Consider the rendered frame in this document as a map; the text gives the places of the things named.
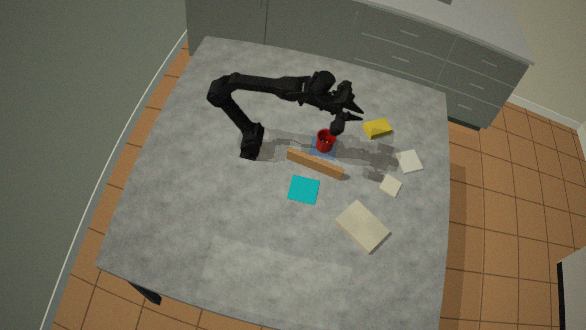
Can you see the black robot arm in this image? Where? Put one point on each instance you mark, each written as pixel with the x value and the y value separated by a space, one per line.
pixel 285 88

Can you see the long wooden beam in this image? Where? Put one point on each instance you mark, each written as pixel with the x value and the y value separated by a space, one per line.
pixel 314 163

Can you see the cream flat panel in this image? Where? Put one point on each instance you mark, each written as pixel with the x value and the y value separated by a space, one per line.
pixel 409 161

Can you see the beige flat block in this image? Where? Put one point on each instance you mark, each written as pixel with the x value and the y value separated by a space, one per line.
pixel 361 226

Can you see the beige rectangular block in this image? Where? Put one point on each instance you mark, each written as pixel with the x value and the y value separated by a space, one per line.
pixel 390 185

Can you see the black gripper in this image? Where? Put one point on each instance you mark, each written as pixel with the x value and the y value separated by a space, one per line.
pixel 337 126

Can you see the red cup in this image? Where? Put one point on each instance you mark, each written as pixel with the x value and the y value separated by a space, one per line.
pixel 325 135

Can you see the yellow block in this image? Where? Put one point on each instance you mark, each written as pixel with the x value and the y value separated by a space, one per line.
pixel 377 128

